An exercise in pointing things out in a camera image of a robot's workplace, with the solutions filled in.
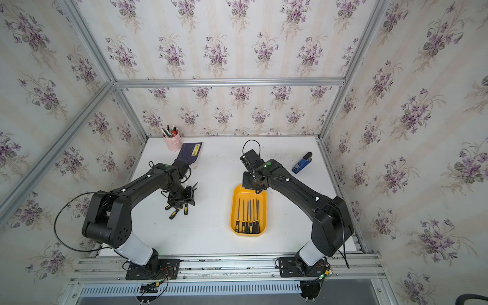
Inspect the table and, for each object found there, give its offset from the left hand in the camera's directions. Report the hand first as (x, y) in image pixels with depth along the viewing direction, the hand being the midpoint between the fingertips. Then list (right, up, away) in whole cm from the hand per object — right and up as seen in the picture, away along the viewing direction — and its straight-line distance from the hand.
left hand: (192, 205), depth 86 cm
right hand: (+27, +10, -3) cm, 28 cm away
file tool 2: (-9, -5, +1) cm, 10 cm away
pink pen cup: (-16, +33, +19) cm, 41 cm away
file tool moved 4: (+24, -8, -2) cm, 25 cm away
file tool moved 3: (+25, -8, -1) cm, 27 cm away
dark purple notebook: (-8, +25, +25) cm, 37 cm away
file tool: (+21, -8, -2) cm, 23 cm away
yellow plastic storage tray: (+25, -1, +5) cm, 25 cm away
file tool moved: (+30, -8, -1) cm, 31 cm away
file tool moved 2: (+27, -8, -2) cm, 28 cm away
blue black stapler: (+57, +18, +18) cm, 63 cm away
